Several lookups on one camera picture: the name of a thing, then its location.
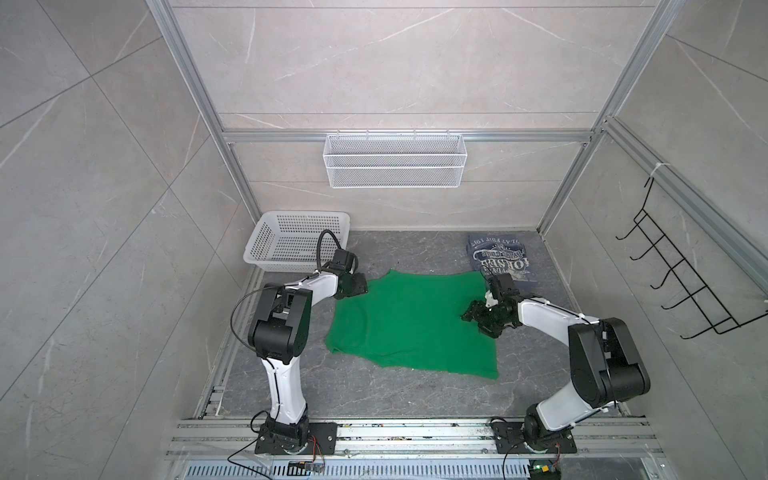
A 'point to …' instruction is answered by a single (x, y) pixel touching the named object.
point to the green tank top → (413, 322)
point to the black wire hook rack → (711, 309)
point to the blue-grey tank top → (497, 254)
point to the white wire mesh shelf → (394, 160)
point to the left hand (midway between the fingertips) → (357, 280)
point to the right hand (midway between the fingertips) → (469, 318)
